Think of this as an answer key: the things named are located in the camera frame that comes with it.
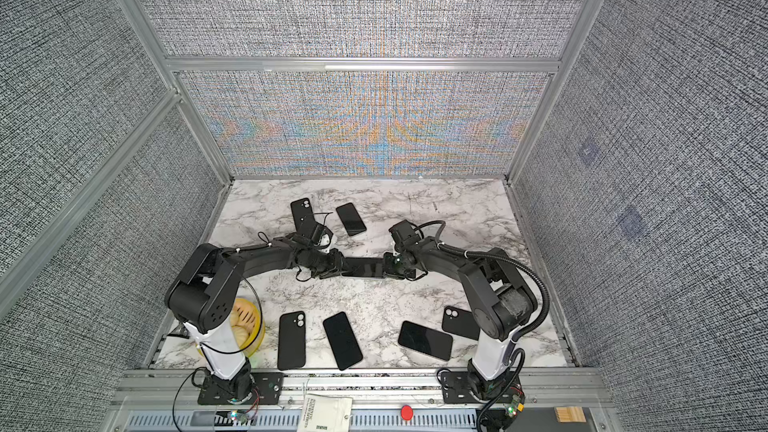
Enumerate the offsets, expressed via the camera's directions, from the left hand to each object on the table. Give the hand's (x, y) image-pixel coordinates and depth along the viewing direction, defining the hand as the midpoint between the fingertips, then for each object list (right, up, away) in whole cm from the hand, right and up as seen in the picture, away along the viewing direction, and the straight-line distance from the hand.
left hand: (349, 272), depth 93 cm
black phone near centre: (0, -16, -12) cm, 20 cm away
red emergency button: (+16, -27, -24) cm, 40 cm away
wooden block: (+54, -28, -24) cm, 65 cm away
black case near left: (-15, -17, -11) cm, 25 cm away
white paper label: (-3, -29, -22) cm, 36 cm away
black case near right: (+33, -13, -8) cm, 36 cm away
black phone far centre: (-1, +15, +14) cm, 21 cm away
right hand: (+11, -1, +1) cm, 11 cm away
